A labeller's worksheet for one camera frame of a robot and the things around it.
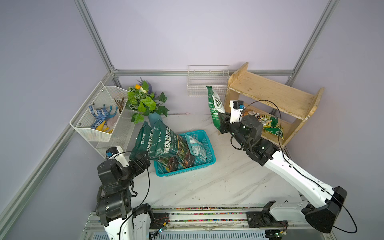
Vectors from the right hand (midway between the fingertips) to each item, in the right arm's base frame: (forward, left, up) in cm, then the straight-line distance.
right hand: (220, 115), depth 69 cm
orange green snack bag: (+5, -30, -13) cm, 33 cm away
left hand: (-16, +37, -9) cm, 41 cm away
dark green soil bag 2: (-4, +28, -14) cm, 31 cm away
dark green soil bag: (-6, +38, -11) cm, 40 cm away
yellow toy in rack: (-1, +58, -5) cm, 58 cm away
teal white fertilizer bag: (-1, +12, -26) cm, 28 cm away
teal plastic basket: (+11, +9, -32) cm, 35 cm away
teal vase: (+20, +40, -20) cm, 49 cm away
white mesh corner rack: (+21, +60, -6) cm, 64 cm away
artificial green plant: (+19, +42, -3) cm, 46 cm away
